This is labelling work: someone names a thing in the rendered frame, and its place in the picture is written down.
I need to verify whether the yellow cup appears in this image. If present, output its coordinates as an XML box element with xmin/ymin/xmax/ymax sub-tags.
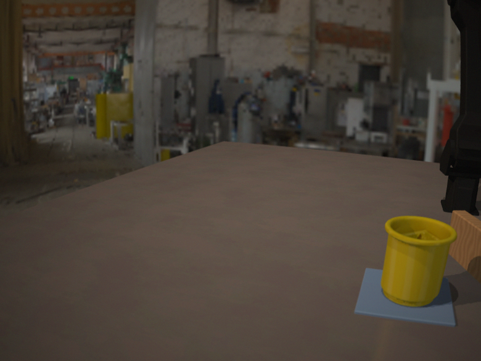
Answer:
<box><xmin>380</xmin><ymin>216</ymin><xmax>457</xmax><ymax>307</ymax></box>

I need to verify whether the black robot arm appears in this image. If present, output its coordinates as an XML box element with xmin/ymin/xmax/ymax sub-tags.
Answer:
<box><xmin>440</xmin><ymin>0</ymin><xmax>481</xmax><ymax>216</ymax></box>

